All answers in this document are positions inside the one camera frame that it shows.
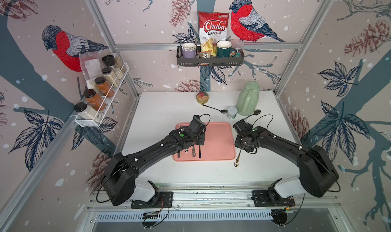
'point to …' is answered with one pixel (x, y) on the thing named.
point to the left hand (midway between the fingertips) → (204, 133)
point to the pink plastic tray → (219, 145)
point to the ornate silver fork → (193, 153)
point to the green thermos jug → (248, 99)
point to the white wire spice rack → (108, 102)
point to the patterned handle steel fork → (178, 154)
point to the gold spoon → (199, 154)
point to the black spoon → (222, 111)
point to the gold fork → (236, 161)
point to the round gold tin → (202, 97)
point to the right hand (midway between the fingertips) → (238, 143)
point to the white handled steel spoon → (186, 150)
